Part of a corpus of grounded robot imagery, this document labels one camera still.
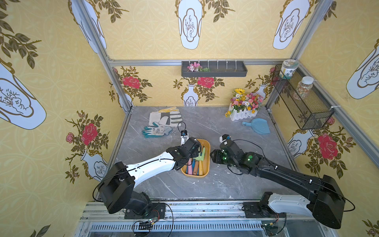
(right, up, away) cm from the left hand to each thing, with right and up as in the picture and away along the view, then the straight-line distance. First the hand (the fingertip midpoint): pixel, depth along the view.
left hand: (186, 146), depth 86 cm
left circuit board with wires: (-18, -36, -15) cm, 43 cm away
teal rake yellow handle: (+4, -11, +1) cm, 11 cm away
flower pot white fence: (+39, +25, +14) cm, 48 cm away
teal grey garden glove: (-23, +8, +20) cm, 31 cm away
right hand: (+15, -2, -5) cm, 16 cm away
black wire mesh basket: (+70, +24, -3) cm, 74 cm away
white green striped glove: (-12, +16, +27) cm, 33 cm away
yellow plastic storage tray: (+12, +1, +6) cm, 14 cm away
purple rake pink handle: (+2, -12, -1) cm, 12 cm away
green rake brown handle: (+9, -5, +4) cm, 11 cm away
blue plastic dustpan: (+54, +11, +23) cm, 60 cm away
